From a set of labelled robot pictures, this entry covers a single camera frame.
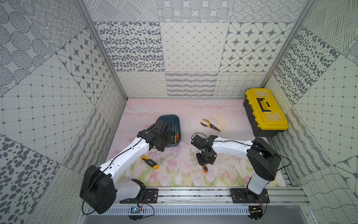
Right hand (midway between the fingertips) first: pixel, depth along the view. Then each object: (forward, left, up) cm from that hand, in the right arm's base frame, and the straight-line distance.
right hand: (204, 164), depth 85 cm
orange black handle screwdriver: (-4, 0, +1) cm, 4 cm away
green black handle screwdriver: (+27, +21, +2) cm, 34 cm away
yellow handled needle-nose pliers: (+29, -7, 0) cm, 30 cm away
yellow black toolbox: (+25, -40, +16) cm, 49 cm away
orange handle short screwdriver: (+16, +17, +4) cm, 24 cm away
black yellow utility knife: (0, +33, +2) cm, 33 cm away
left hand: (+10, +20, +14) cm, 26 cm away
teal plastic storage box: (+30, +24, +7) cm, 39 cm away
